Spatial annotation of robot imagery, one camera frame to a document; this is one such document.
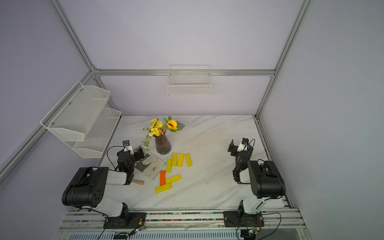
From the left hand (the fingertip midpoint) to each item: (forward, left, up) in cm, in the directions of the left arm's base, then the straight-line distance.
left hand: (133, 149), depth 94 cm
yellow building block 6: (-4, -36, -6) cm, 36 cm away
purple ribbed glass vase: (+2, -20, +2) cm, 20 cm away
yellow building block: (-22, -22, -6) cm, 32 cm away
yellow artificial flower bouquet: (0, -20, +21) cm, 29 cm away
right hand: (+2, -69, +3) cm, 69 cm away
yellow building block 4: (-4, -26, -5) cm, 27 cm away
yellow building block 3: (-9, -23, -6) cm, 25 cm away
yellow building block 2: (-17, -27, -6) cm, 32 cm away
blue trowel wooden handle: (-19, -7, -5) cm, 21 cm away
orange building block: (-16, -20, -7) cm, 27 cm away
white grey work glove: (-9, -14, -6) cm, 18 cm away
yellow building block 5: (-4, -30, -6) cm, 31 cm away
